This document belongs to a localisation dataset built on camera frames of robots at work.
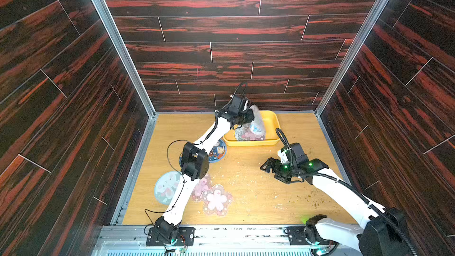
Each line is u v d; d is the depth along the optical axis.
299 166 0.63
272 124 1.11
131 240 0.73
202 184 0.89
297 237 0.72
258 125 0.94
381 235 0.39
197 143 0.62
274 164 0.73
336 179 0.50
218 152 1.01
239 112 0.77
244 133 1.08
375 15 0.75
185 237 0.72
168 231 0.64
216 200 0.84
